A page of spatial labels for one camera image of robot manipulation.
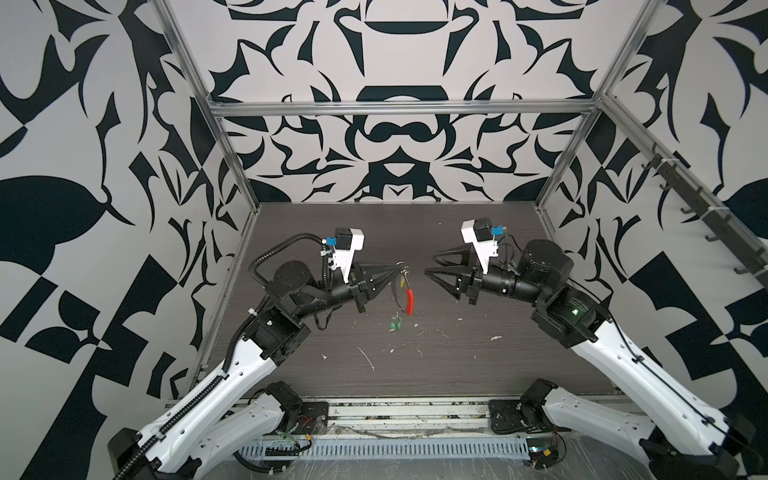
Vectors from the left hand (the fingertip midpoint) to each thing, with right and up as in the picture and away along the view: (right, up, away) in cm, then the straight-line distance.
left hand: (401, 264), depth 56 cm
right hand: (+6, 0, +1) cm, 6 cm away
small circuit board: (+34, -45, +16) cm, 59 cm away
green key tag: (-1, -16, +15) cm, 22 cm away
